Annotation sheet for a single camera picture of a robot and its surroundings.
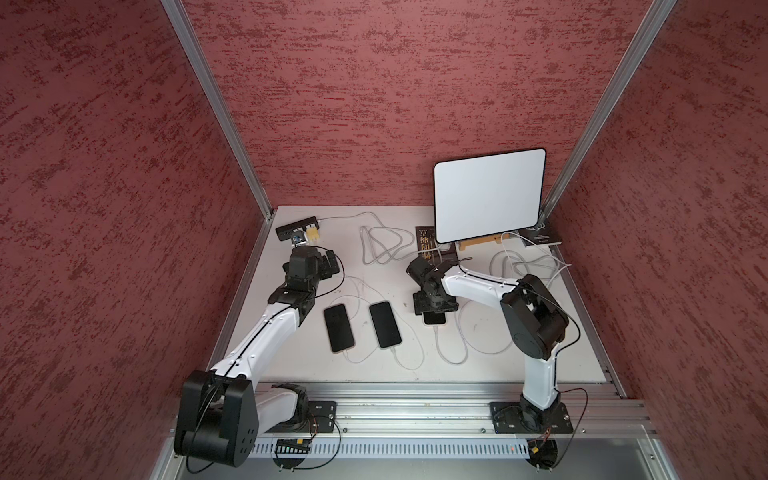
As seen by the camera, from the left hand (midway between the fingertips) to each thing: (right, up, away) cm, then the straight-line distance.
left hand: (317, 261), depth 86 cm
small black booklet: (+81, +8, +28) cm, 86 cm away
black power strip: (-19, +9, +25) cm, 33 cm away
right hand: (+35, -17, +7) cm, 40 cm away
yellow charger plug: (-9, +8, +27) cm, 29 cm away
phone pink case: (+6, -21, +4) cm, 22 cm away
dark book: (+36, +3, +23) cm, 43 cm away
